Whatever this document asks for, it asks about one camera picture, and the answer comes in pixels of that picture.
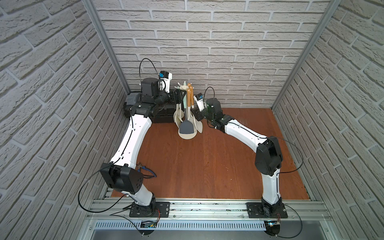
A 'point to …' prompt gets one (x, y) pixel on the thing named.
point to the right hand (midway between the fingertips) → (196, 106)
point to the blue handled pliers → (139, 166)
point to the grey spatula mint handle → (186, 126)
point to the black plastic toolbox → (163, 113)
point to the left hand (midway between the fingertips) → (183, 88)
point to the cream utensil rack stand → (186, 136)
